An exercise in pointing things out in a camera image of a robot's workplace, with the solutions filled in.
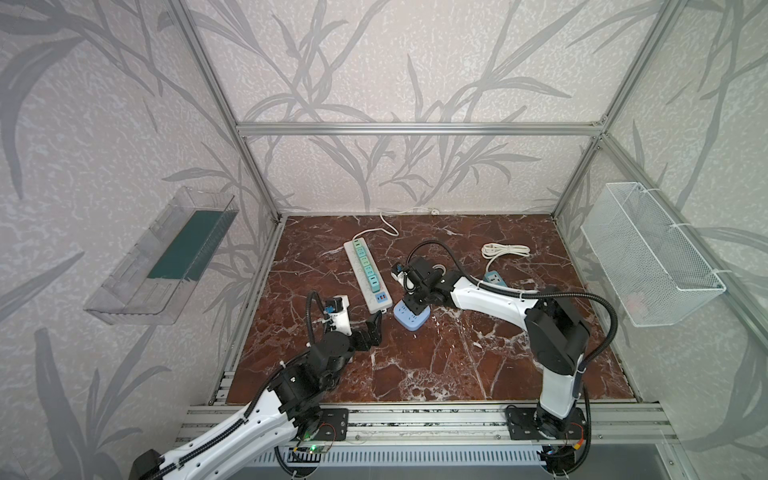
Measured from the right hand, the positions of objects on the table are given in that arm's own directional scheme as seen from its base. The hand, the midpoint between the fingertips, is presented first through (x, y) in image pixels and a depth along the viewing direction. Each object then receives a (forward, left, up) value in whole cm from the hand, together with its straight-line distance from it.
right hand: (411, 292), depth 92 cm
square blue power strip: (-7, +2, -2) cm, 8 cm away
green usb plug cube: (+19, +19, +1) cm, 26 cm away
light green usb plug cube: (+11, +15, +2) cm, 19 cm away
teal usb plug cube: (+15, +17, +1) cm, 23 cm away
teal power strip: (+7, -28, -3) cm, 29 cm away
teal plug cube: (+7, +14, +1) cm, 16 cm away
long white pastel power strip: (-2, +11, -3) cm, 12 cm away
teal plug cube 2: (+2, +12, +1) cm, 12 cm away
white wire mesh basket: (-11, -51, +28) cm, 60 cm away
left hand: (-10, +10, +11) cm, 18 cm away
